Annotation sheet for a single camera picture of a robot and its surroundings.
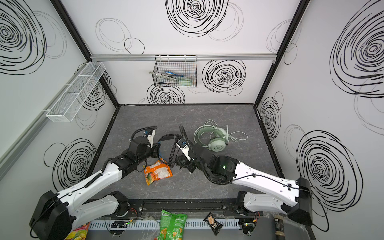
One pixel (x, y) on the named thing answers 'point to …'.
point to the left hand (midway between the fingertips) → (161, 144)
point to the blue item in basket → (170, 73)
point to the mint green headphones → (215, 138)
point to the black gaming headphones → (174, 160)
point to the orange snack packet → (157, 171)
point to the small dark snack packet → (216, 226)
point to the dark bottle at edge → (279, 229)
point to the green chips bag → (172, 226)
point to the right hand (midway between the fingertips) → (182, 153)
